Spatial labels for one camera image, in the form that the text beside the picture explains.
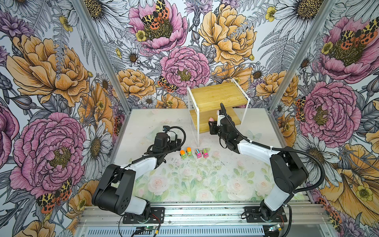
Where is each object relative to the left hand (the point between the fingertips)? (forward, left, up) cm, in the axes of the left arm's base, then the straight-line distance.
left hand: (173, 143), depth 93 cm
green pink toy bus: (-5, -20, -5) cm, 21 cm away
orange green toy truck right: (-2, -10, -6) cm, 12 cm away
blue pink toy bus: (-5, -16, -6) cm, 17 cm away
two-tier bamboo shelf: (+9, -18, +26) cm, 33 cm away
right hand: (+7, -23, +8) cm, 25 cm away
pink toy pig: (+9, -23, +12) cm, 27 cm away
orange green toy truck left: (-5, -6, -5) cm, 9 cm away
